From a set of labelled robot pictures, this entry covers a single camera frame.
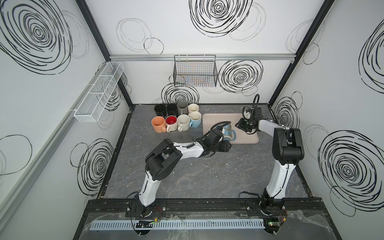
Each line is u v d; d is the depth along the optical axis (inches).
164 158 21.3
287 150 21.4
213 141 28.7
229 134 37.1
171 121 41.1
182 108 41.2
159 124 39.9
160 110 41.5
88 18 29.2
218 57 35.2
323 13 29.1
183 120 41.1
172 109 41.3
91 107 34.1
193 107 42.3
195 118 41.0
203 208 29.6
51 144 21.3
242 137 38.7
